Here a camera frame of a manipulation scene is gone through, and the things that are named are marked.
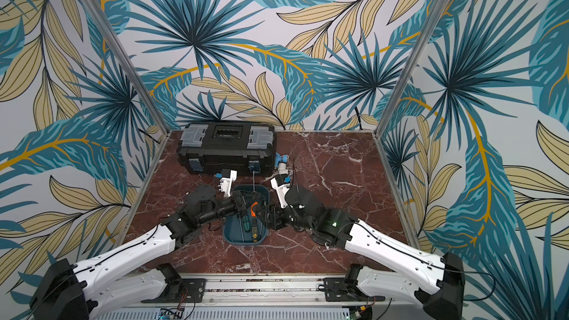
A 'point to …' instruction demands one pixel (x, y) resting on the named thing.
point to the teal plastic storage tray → (231, 232)
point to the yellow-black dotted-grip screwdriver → (255, 234)
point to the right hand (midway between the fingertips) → (261, 211)
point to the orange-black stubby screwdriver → (254, 205)
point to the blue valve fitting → (280, 160)
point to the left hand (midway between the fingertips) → (259, 199)
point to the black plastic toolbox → (207, 147)
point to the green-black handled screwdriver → (245, 225)
